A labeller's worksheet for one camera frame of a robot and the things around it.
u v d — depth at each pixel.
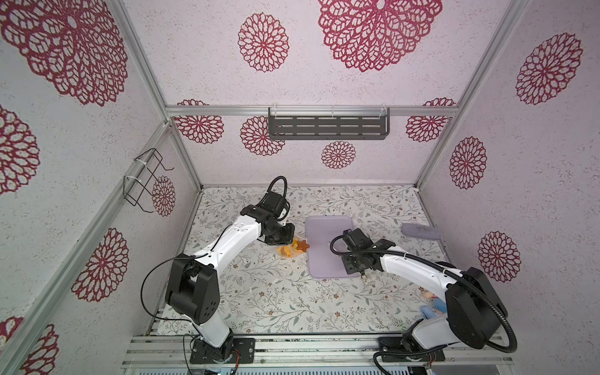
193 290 0.44
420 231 0.99
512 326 0.38
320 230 1.07
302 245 0.85
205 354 0.72
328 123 0.95
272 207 0.67
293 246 0.86
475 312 0.43
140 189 0.76
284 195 0.80
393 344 0.75
